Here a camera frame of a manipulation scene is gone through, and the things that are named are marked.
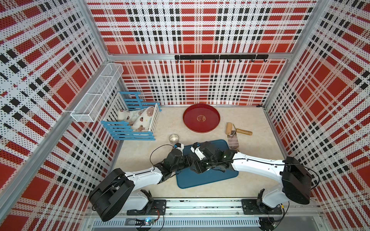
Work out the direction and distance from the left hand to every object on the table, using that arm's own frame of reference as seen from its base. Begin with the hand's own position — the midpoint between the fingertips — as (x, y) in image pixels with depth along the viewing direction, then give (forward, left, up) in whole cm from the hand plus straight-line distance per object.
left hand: (196, 158), depth 85 cm
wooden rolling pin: (+24, -25, -4) cm, 35 cm away
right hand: (-5, 0, +4) cm, 7 cm away
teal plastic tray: (-10, +5, -3) cm, 12 cm away
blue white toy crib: (+21, +53, 0) cm, 57 cm away
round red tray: (+37, -4, -7) cm, 38 cm away
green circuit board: (-31, +24, -4) cm, 39 cm away
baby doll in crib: (+30, +41, +1) cm, 51 cm away
